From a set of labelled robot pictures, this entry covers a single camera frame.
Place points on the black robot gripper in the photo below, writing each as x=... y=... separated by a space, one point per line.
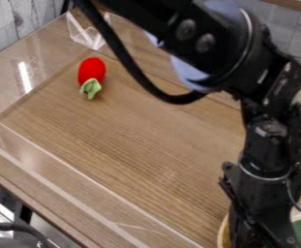
x=263 y=197

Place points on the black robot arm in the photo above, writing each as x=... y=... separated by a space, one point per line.
x=223 y=52

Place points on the red plush strawberry toy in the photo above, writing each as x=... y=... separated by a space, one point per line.
x=91 y=75

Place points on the clear acrylic tray wall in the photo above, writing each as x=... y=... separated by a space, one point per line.
x=96 y=217

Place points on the clear acrylic corner bracket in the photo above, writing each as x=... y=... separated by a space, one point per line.
x=85 y=36

